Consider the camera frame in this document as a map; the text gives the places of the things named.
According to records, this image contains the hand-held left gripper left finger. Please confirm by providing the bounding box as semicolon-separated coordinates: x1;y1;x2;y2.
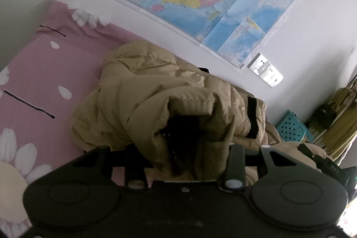
71;144;148;191

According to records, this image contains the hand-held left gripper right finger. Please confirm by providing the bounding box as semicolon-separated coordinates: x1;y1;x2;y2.
220;144;302;191

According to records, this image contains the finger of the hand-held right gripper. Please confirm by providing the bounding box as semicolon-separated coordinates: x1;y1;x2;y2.
298;143;322;165

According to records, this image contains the tan down jacket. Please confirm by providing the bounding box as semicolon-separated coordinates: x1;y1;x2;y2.
70;41;333;183

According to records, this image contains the turquoise plastic basket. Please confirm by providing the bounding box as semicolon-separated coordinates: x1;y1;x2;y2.
275;110;311;144

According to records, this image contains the pink floral bed sheet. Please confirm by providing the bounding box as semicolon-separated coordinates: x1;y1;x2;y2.
0;0;196;238

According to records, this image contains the white wall socket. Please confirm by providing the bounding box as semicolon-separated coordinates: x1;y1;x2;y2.
248;52;270;72
268;72;284;87
260;64;279;83

